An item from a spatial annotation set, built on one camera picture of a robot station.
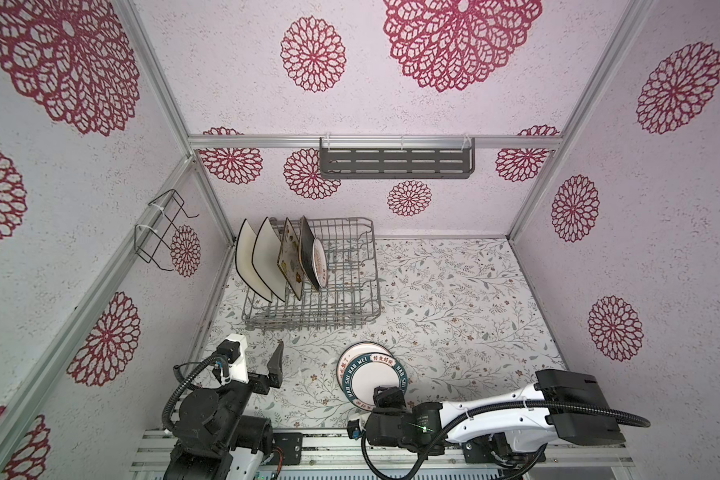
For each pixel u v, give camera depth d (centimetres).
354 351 88
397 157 95
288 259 95
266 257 91
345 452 75
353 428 65
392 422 58
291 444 75
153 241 76
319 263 107
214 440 45
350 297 103
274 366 57
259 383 55
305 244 97
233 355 49
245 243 92
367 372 84
